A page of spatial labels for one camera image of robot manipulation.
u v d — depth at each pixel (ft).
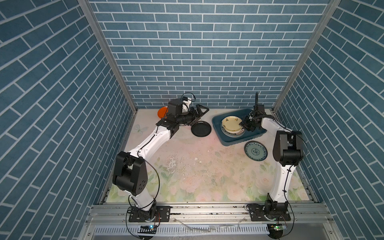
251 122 2.93
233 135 3.34
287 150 1.87
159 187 1.46
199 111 2.37
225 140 3.10
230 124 3.47
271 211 2.15
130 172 1.46
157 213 2.37
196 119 2.37
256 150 3.20
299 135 1.84
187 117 2.33
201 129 3.47
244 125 3.09
